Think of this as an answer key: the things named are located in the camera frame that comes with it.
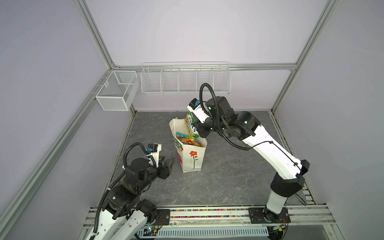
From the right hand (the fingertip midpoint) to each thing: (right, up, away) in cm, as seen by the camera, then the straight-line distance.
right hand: (194, 124), depth 65 cm
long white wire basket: (-7, +31, +32) cm, 45 cm away
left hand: (-11, -17, +2) cm, 20 cm away
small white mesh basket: (-51, +22, +32) cm, 64 cm away
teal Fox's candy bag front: (-8, -7, +23) cm, 25 cm away
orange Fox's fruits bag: (-5, -10, +19) cm, 22 cm away
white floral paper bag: (-2, -17, +11) cm, 21 cm away
